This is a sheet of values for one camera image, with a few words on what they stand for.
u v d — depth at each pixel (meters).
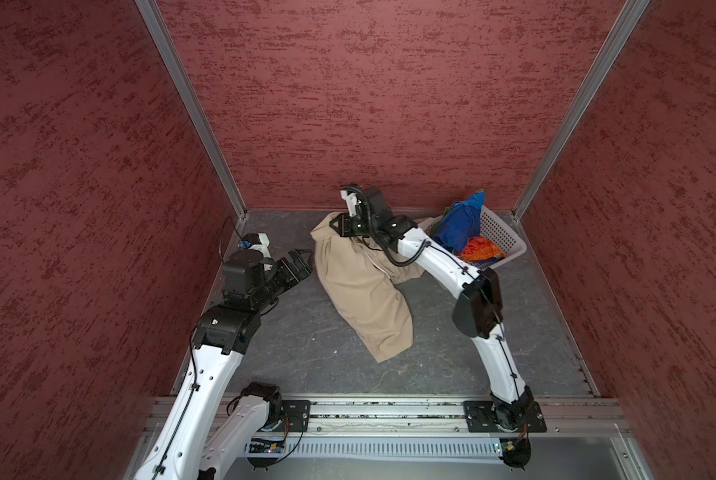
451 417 0.76
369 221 0.68
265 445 0.72
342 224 0.76
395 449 0.77
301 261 0.61
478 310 0.55
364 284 0.88
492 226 1.07
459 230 0.91
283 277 0.61
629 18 0.72
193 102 0.88
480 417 0.74
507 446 0.71
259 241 0.62
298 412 0.75
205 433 0.41
